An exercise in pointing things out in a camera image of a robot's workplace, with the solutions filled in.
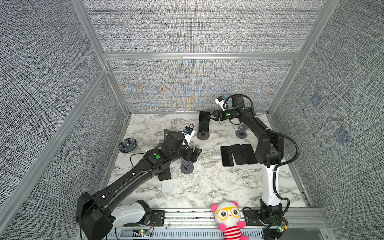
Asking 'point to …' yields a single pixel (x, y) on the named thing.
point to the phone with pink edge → (165, 174)
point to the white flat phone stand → (167, 186)
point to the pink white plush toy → (227, 214)
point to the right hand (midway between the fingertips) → (212, 115)
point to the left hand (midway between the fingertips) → (194, 147)
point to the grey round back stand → (241, 133)
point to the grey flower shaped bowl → (127, 145)
